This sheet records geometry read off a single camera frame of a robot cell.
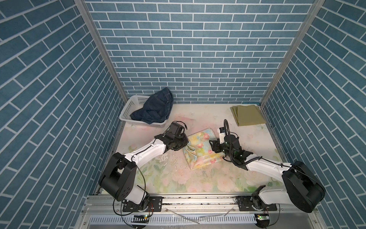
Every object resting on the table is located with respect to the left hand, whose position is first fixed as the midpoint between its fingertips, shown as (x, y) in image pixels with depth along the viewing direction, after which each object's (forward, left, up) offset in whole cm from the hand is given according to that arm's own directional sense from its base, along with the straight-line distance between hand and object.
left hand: (190, 141), depth 87 cm
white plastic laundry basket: (+40, +44, -5) cm, 59 cm away
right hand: (+2, -14, 0) cm, 14 cm away
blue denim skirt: (+36, +26, -7) cm, 45 cm away
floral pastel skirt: (-2, -6, -10) cm, 12 cm away
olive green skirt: (+30, -48, -11) cm, 58 cm away
